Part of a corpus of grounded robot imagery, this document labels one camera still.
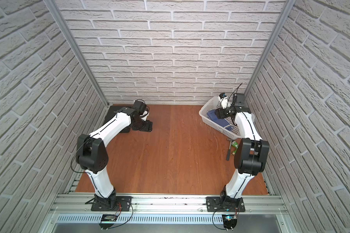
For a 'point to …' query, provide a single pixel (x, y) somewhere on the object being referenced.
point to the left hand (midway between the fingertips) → (148, 126)
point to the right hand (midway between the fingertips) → (223, 110)
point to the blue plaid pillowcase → (222, 122)
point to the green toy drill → (235, 144)
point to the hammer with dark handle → (230, 140)
